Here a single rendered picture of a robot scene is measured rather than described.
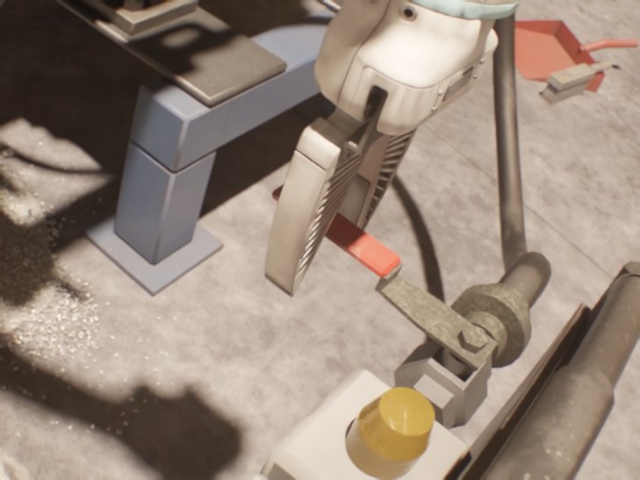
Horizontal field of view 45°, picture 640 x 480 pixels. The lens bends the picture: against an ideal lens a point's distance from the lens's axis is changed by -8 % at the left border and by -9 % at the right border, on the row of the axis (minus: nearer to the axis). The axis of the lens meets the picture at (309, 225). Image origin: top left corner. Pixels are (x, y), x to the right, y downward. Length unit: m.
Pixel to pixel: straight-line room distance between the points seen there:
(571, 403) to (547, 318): 0.95
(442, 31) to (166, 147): 0.62
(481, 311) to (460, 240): 0.78
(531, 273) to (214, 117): 0.50
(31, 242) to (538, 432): 0.86
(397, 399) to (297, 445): 0.05
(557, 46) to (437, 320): 1.67
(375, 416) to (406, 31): 0.17
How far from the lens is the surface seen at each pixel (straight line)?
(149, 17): 1.03
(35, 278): 1.05
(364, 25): 0.37
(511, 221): 0.96
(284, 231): 0.44
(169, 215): 1.02
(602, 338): 0.37
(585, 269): 1.41
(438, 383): 0.47
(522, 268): 0.57
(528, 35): 2.08
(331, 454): 0.41
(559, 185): 1.56
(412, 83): 0.36
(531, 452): 0.31
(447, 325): 0.47
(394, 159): 0.49
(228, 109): 0.98
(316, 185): 0.41
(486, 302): 0.53
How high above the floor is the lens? 0.79
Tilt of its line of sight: 41 degrees down
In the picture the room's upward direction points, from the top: 22 degrees clockwise
